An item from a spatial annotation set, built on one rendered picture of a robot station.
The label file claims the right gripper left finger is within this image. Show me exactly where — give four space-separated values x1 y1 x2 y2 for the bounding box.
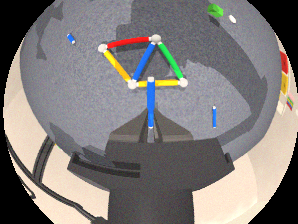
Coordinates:
108 108 148 143

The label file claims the yellow rod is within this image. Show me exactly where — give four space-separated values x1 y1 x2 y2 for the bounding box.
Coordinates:
136 80 180 87
103 50 131 83

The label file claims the small green block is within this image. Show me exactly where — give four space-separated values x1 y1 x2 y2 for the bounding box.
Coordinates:
207 4 223 18

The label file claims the red rod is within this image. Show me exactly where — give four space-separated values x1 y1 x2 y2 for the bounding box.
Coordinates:
106 37 151 48

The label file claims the green rod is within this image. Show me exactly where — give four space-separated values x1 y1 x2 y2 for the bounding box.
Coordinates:
157 42 183 80

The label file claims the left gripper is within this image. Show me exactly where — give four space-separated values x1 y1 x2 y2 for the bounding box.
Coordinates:
17 174 36 200

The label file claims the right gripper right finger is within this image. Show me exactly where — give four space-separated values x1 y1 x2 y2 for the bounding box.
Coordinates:
153 108 194 143

